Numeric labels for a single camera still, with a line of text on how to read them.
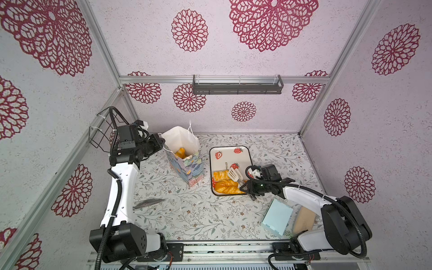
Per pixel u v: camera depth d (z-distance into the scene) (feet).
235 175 2.95
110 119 1.77
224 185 3.00
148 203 2.88
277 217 2.67
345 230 1.40
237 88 2.87
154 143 2.16
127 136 1.78
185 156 2.51
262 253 2.51
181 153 3.26
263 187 2.44
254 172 2.73
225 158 3.51
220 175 3.11
